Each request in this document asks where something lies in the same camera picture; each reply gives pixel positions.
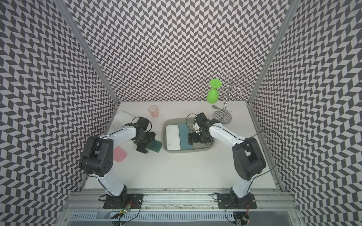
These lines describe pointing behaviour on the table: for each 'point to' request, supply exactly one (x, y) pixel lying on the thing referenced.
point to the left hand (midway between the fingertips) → (153, 143)
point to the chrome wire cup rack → (224, 117)
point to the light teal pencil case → (184, 131)
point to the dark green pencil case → (154, 146)
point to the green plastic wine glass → (212, 94)
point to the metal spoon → (215, 107)
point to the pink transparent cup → (154, 111)
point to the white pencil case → (173, 137)
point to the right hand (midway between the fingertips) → (196, 143)
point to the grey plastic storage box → (197, 148)
